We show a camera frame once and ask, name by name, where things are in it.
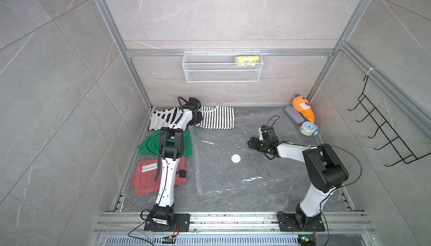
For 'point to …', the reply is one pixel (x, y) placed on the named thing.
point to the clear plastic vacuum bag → (223, 163)
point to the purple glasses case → (296, 115)
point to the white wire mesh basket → (222, 67)
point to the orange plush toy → (302, 104)
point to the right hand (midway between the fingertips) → (252, 143)
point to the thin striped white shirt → (220, 117)
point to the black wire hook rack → (407, 155)
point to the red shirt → (144, 174)
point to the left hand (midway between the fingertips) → (199, 117)
